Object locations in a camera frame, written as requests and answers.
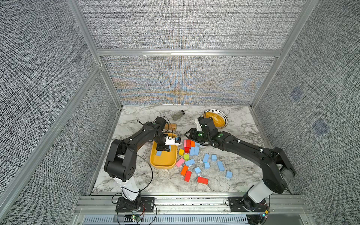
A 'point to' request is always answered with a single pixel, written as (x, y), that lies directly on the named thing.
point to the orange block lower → (184, 170)
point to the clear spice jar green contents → (177, 116)
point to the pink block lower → (179, 162)
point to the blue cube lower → (207, 165)
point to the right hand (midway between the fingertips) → (185, 131)
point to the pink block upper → (184, 144)
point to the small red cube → (187, 150)
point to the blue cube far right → (229, 175)
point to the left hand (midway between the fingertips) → (169, 144)
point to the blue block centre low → (190, 162)
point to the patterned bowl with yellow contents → (220, 118)
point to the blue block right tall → (206, 157)
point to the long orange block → (192, 144)
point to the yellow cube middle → (181, 152)
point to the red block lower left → (188, 176)
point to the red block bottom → (202, 180)
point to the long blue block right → (221, 166)
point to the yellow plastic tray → (167, 160)
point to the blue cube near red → (197, 170)
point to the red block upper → (188, 143)
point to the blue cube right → (214, 158)
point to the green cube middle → (186, 157)
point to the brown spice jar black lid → (173, 125)
